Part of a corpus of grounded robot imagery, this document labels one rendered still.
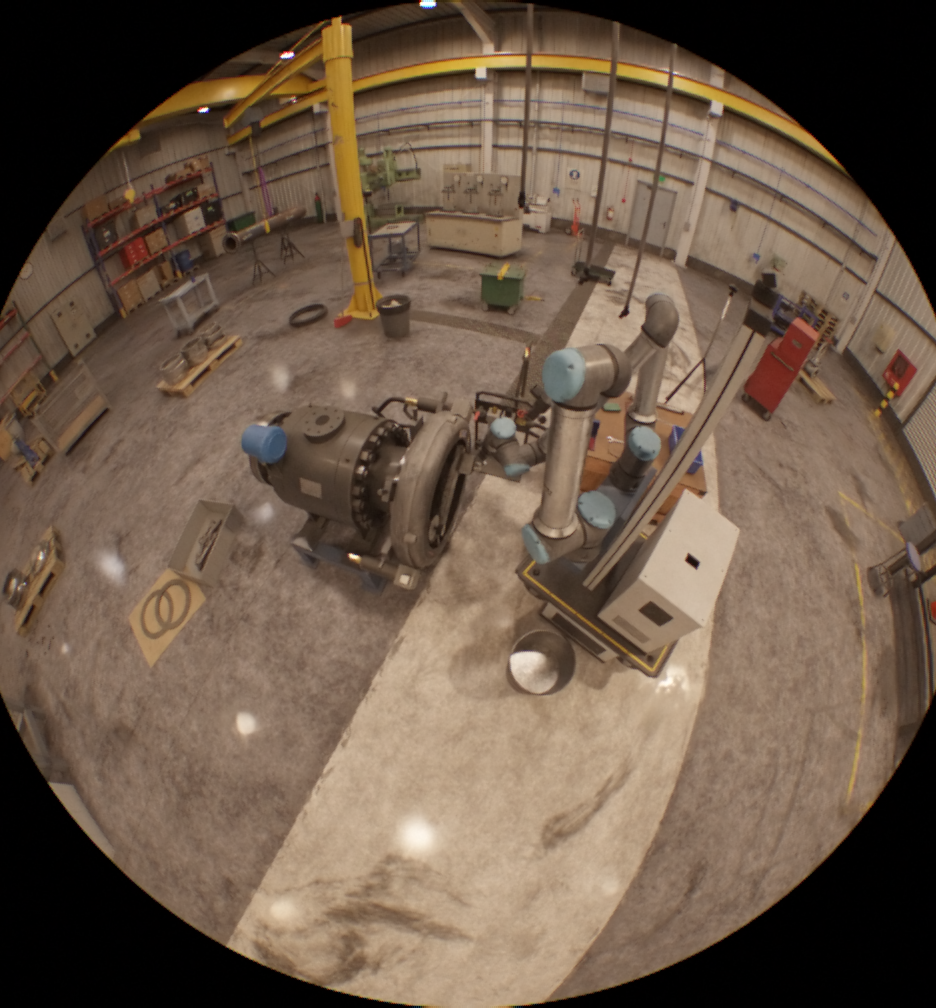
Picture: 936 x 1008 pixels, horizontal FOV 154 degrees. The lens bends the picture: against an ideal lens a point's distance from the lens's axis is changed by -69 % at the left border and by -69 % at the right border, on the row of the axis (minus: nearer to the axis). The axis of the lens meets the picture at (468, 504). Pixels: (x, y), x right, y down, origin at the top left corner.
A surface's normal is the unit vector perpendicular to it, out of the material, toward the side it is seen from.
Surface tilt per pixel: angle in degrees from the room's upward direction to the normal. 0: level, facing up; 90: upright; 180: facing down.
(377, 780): 0
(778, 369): 90
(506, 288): 90
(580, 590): 0
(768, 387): 90
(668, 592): 0
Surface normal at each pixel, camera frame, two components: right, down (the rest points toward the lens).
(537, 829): 0.00, -0.56
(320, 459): -0.17, -0.04
